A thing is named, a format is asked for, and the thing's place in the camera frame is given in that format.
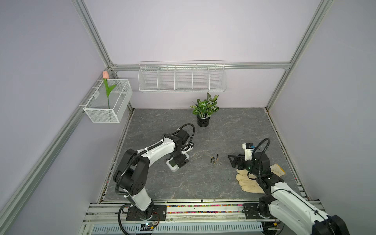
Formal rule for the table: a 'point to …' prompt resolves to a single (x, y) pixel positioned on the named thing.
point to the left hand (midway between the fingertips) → (177, 158)
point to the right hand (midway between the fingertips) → (233, 154)
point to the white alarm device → (172, 165)
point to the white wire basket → (109, 102)
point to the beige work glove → (249, 182)
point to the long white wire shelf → (182, 76)
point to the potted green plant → (204, 109)
